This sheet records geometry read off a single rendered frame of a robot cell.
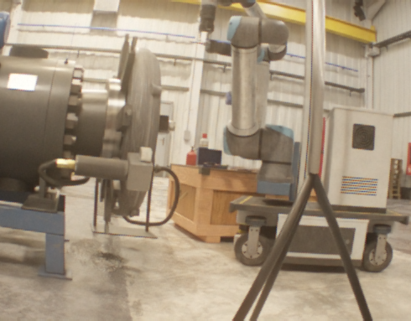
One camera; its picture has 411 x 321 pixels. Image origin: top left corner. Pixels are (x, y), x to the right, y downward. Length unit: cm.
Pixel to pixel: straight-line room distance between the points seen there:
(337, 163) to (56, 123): 131
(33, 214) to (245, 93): 106
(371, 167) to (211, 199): 109
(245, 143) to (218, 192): 75
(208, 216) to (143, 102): 129
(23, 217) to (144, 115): 62
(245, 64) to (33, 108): 91
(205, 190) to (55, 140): 131
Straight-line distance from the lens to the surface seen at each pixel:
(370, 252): 224
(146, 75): 170
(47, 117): 169
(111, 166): 155
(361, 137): 217
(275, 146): 210
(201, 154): 293
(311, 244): 209
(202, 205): 275
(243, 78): 191
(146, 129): 162
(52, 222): 160
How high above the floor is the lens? 49
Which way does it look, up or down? 2 degrees up
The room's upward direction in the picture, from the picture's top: 6 degrees clockwise
